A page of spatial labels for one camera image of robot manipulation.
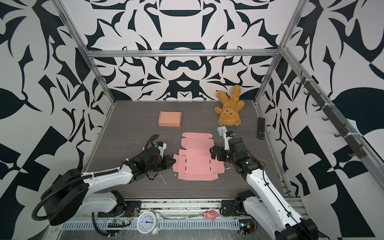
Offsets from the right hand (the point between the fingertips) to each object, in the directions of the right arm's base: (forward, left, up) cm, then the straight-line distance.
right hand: (218, 149), depth 80 cm
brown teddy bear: (+28, -11, -5) cm, 30 cm away
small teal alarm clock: (+20, -6, -12) cm, 24 cm away
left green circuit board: (-31, +50, -14) cm, 61 cm away
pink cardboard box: (-2, +13, -15) cm, 20 cm away
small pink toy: (-28, +6, -10) cm, 30 cm away
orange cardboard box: (+28, +29, -9) cm, 41 cm away
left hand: (-3, +22, -5) cm, 22 cm away
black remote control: (+21, -33, -13) cm, 41 cm away
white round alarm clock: (-31, +33, -9) cm, 47 cm away
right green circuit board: (-33, -11, -15) cm, 37 cm away
